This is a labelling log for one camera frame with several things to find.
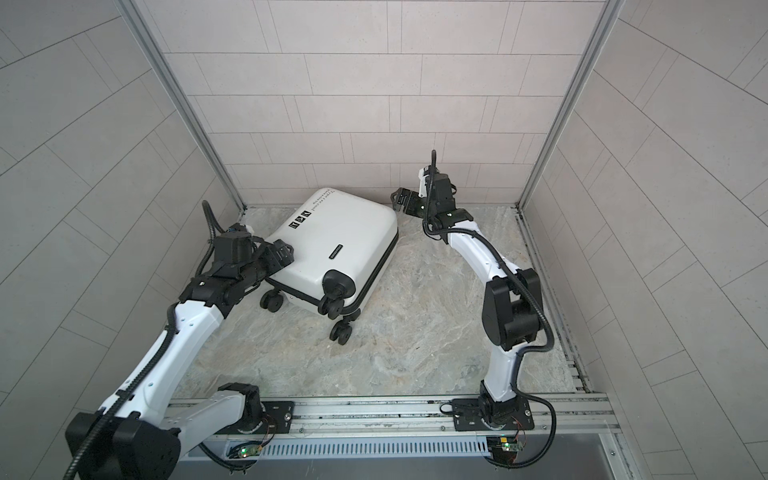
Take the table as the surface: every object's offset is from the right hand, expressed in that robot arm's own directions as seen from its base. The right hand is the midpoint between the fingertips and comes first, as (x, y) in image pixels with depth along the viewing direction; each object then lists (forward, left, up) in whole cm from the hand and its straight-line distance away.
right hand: (400, 197), depth 87 cm
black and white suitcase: (-14, +17, -2) cm, 22 cm away
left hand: (-15, +31, -2) cm, 35 cm away
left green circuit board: (-56, +37, -20) cm, 71 cm away
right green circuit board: (-59, -20, -25) cm, 67 cm away
